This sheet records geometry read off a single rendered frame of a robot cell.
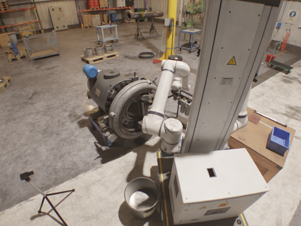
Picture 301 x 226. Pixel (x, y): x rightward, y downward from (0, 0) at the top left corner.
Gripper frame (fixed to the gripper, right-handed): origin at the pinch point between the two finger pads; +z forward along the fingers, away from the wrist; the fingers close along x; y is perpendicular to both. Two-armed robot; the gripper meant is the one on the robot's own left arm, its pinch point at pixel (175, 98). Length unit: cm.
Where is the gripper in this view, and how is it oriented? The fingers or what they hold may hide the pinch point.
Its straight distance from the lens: 230.7
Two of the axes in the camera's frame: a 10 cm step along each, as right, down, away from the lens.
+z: 0.0, 7.9, 6.1
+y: 7.6, -4.0, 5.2
